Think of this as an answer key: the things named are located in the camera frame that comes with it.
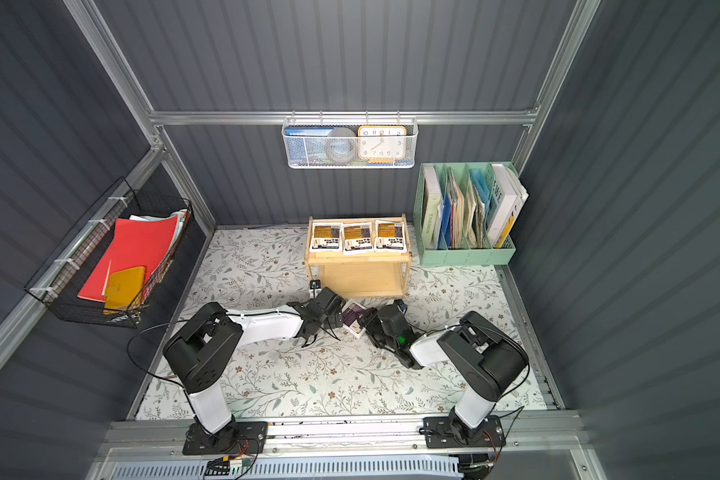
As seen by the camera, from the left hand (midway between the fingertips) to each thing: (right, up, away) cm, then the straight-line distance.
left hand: (325, 315), depth 95 cm
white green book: (+34, +38, -1) cm, 51 cm away
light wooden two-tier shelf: (+20, +12, +10) cm, 25 cm away
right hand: (+12, 0, -5) cm, 13 cm away
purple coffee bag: (+8, +1, -1) cm, 8 cm away
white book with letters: (+60, +38, -1) cm, 71 cm away
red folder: (-44, +23, -21) cm, 54 cm away
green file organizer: (+47, +33, +4) cm, 57 cm away
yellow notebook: (-43, +12, -28) cm, 52 cm away
